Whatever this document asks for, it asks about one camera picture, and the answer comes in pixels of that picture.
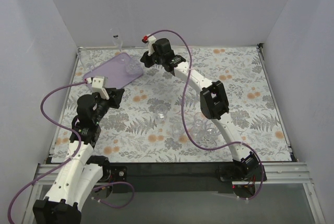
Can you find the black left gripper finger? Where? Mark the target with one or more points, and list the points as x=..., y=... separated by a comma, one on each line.
x=115, y=95
x=114, y=102

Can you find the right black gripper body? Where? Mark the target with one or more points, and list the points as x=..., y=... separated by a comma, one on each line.
x=150, y=59

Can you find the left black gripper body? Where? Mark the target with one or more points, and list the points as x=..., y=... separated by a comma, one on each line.
x=115, y=97

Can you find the large clear tumbler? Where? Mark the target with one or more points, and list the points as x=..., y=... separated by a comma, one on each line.
x=133, y=67
x=211, y=131

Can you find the clear champagne flute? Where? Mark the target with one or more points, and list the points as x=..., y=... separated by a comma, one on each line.
x=116, y=38

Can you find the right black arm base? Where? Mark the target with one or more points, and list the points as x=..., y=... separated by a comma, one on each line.
x=243, y=179

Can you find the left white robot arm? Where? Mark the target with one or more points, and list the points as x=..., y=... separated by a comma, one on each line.
x=81, y=170

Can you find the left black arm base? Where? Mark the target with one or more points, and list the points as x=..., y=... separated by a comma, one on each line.
x=117, y=174

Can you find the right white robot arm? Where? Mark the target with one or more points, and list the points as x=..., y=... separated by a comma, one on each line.
x=214, y=104

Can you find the purple plastic tray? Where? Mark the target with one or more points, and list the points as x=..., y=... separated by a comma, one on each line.
x=114, y=70

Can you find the clear stemmed glass back left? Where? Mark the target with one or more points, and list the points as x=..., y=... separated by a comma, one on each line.
x=85, y=59

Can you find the floral patterned tablecloth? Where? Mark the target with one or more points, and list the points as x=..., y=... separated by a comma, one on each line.
x=155, y=122

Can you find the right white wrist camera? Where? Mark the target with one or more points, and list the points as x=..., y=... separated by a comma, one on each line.
x=149, y=40

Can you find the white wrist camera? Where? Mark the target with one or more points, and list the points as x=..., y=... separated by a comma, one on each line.
x=97, y=84
x=149, y=40

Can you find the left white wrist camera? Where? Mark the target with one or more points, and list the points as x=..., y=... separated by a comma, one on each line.
x=97, y=84

